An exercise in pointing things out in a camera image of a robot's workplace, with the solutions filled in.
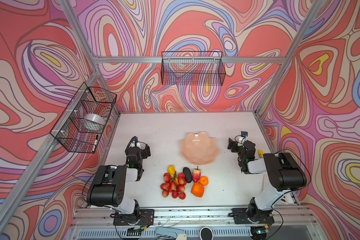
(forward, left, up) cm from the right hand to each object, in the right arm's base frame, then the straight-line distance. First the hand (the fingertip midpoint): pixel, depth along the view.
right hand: (236, 141), depth 97 cm
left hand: (-2, +63, +3) cm, 63 cm away
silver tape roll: (-3, +80, +28) cm, 84 cm away
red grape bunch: (-28, +43, +2) cm, 51 cm away
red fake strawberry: (-22, +29, -1) cm, 36 cm away
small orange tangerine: (-25, +25, -1) cm, 35 cm away
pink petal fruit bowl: (-3, +25, -4) cm, 25 cm away
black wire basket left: (-6, +85, +27) cm, 90 cm away
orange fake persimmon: (-30, +29, +1) cm, 42 cm away
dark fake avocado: (-21, +33, 0) cm, 40 cm away
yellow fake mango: (-18, +43, -1) cm, 47 cm away
